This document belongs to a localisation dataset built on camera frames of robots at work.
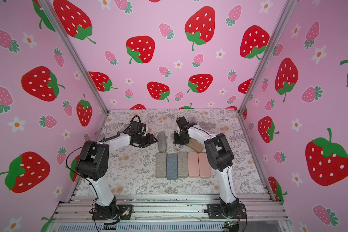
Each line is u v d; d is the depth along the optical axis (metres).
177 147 0.95
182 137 0.85
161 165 0.88
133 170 0.89
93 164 0.51
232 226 0.70
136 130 0.80
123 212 0.72
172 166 0.88
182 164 0.88
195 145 0.98
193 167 0.86
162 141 0.98
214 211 0.73
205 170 0.86
